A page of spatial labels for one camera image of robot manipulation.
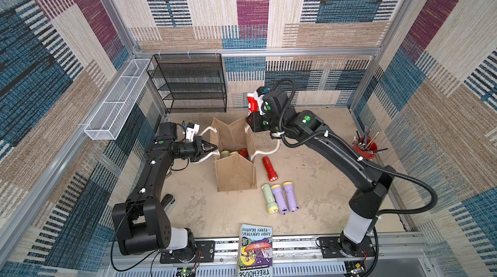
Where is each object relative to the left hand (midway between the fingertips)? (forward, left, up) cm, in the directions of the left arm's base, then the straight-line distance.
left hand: (216, 148), depth 79 cm
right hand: (+5, -14, +10) cm, 18 cm away
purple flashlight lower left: (-14, -26, -18) cm, 35 cm away
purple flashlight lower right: (-12, -31, -19) cm, 38 cm away
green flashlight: (+6, -1, -14) cm, 15 cm away
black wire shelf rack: (+45, +19, -1) cm, 49 cm away
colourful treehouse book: (-33, -15, -19) cm, 41 cm away
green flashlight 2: (-17, -22, -18) cm, 33 cm away
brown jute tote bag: (-5, -7, -4) cm, 10 cm away
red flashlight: (-2, -23, -19) cm, 30 cm away
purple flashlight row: (+5, -6, -12) cm, 14 cm away
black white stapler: (-15, +21, -17) cm, 31 cm away
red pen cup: (+7, -68, -11) cm, 69 cm away
